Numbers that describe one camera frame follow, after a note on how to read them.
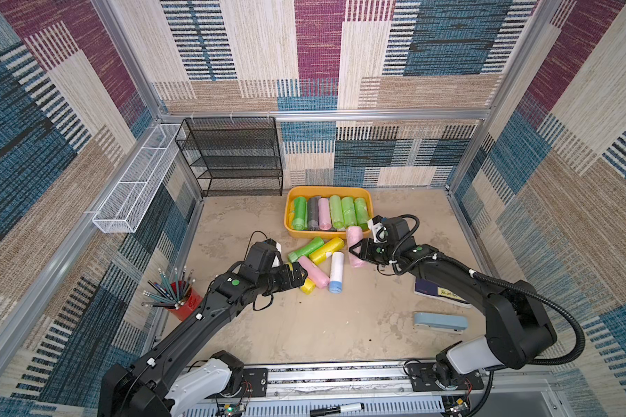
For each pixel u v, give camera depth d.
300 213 1.04
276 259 0.63
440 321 0.86
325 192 1.18
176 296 0.82
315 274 0.92
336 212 1.03
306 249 0.99
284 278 0.69
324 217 1.02
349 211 1.02
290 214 1.05
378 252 0.75
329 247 0.99
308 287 0.89
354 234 0.87
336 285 0.89
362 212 1.08
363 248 0.79
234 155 1.08
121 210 0.70
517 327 0.43
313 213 1.03
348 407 0.69
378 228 0.81
